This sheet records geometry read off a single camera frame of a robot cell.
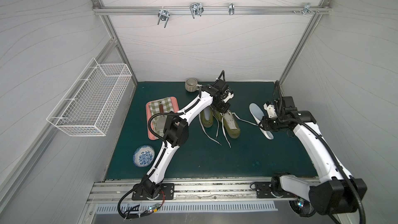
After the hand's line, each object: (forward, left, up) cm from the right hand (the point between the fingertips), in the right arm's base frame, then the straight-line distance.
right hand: (262, 124), depth 79 cm
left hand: (+11, +17, -5) cm, 21 cm away
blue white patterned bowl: (-14, +63, -15) cm, 67 cm away
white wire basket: (-4, +82, +16) cm, 84 cm away
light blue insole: (+7, +1, -2) cm, 7 cm away
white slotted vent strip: (-38, +73, -16) cm, 84 cm away
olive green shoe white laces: (+11, +30, -14) cm, 35 cm away
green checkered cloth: (+19, +66, -14) cm, 70 cm away
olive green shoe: (+7, +15, -15) cm, 22 cm away
